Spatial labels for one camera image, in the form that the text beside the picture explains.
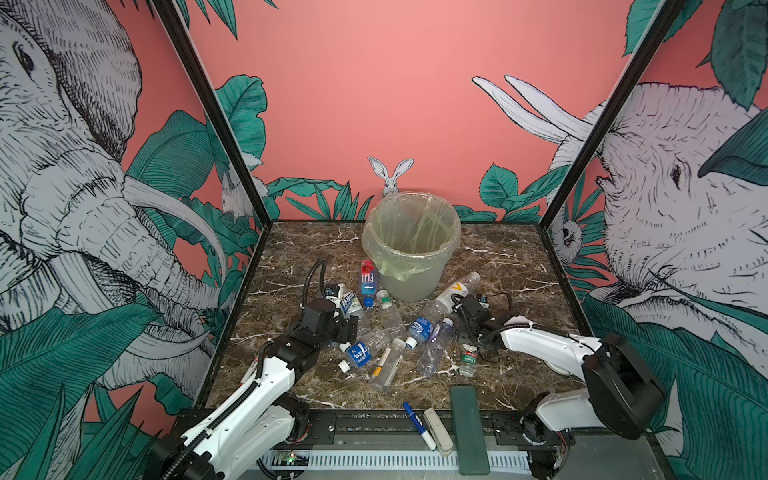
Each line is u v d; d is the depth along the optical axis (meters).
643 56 0.75
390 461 0.70
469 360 0.82
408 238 1.04
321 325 0.63
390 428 0.75
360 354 0.81
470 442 0.70
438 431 0.70
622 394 0.43
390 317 0.94
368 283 0.96
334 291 0.72
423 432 0.73
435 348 0.88
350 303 0.90
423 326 0.86
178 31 0.72
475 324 0.68
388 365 0.82
